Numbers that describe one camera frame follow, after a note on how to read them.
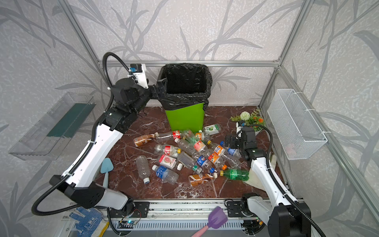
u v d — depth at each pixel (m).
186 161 0.86
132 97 0.45
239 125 0.72
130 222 0.71
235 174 0.80
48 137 0.64
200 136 0.94
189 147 0.92
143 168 0.82
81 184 0.39
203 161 0.86
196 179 0.78
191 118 0.94
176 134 0.97
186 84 1.01
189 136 0.89
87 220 0.71
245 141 0.62
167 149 0.85
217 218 0.71
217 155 0.89
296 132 0.63
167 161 0.86
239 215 0.73
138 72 0.51
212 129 1.02
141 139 0.94
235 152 0.91
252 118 0.93
